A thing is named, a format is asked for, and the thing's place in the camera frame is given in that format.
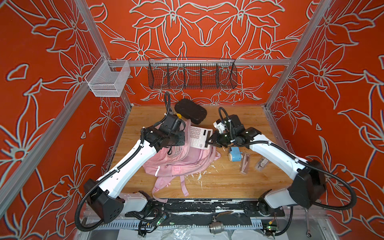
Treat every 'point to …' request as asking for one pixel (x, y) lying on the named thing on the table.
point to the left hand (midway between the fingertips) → (182, 136)
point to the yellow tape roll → (179, 115)
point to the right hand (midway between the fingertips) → (204, 141)
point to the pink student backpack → (185, 160)
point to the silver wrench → (308, 233)
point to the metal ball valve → (216, 227)
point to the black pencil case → (197, 113)
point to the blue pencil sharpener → (235, 155)
